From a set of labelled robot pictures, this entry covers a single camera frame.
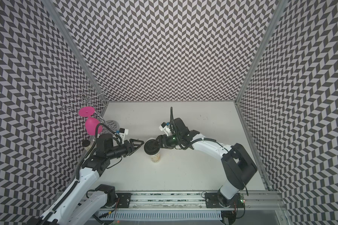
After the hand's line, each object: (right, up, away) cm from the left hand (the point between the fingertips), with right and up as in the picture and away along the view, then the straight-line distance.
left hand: (142, 145), depth 75 cm
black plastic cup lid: (+5, 0, -2) cm, 6 cm away
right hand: (+8, -2, +2) cm, 8 cm away
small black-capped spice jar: (-35, 0, +7) cm, 35 cm away
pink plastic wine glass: (-29, +12, +1) cm, 31 cm away
